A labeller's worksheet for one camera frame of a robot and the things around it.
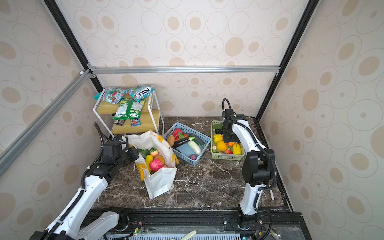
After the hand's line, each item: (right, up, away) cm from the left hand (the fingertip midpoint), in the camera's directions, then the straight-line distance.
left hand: (142, 147), depth 79 cm
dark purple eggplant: (+17, +1, +22) cm, 28 cm away
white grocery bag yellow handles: (+9, -18, -2) cm, 21 cm away
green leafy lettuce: (-3, -4, +13) cm, 14 cm away
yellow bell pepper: (+43, +4, +22) cm, 48 cm away
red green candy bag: (-18, +28, +3) cm, 34 cm away
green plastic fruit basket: (+43, +11, +24) cm, 51 cm away
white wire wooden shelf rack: (+2, +16, +5) cm, 16 cm away
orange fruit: (+7, -7, +10) cm, 14 cm away
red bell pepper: (+14, +7, +27) cm, 31 cm away
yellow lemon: (+45, -1, +19) cm, 49 cm away
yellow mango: (+54, -2, +17) cm, 57 cm away
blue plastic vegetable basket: (+22, +1, +22) cm, 31 cm away
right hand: (+51, +4, +11) cm, 52 cm away
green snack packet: (-6, +20, -4) cm, 21 cm away
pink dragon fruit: (+7, -9, +1) cm, 12 cm away
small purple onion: (+27, -7, +13) cm, 31 cm away
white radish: (+27, -1, +20) cm, 34 cm away
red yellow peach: (+3, -4, +13) cm, 13 cm away
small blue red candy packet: (-10, +15, +16) cm, 24 cm away
